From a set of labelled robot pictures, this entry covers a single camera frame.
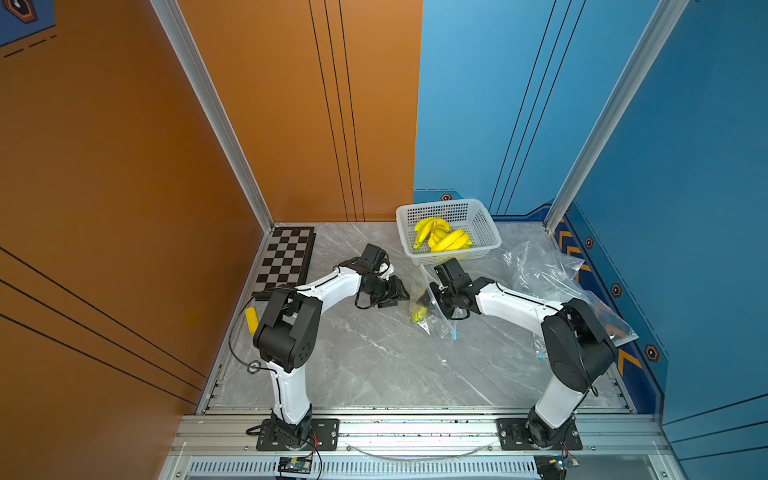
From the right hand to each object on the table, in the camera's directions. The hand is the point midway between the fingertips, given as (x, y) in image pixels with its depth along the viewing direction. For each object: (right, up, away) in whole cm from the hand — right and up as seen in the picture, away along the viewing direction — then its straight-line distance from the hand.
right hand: (418, 303), depth 90 cm
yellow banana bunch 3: (0, -2, -3) cm, 4 cm away
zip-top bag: (+38, +13, +9) cm, 41 cm away
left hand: (-3, +2, +2) cm, 4 cm away
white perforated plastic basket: (+23, +30, +27) cm, 46 cm away
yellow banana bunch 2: (+15, +20, +15) cm, 29 cm away
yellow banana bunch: (+5, +24, +15) cm, 29 cm away
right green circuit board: (+32, -34, -21) cm, 51 cm away
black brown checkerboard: (-46, +13, +15) cm, 50 cm away
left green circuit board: (-32, -36, -18) cm, 52 cm away
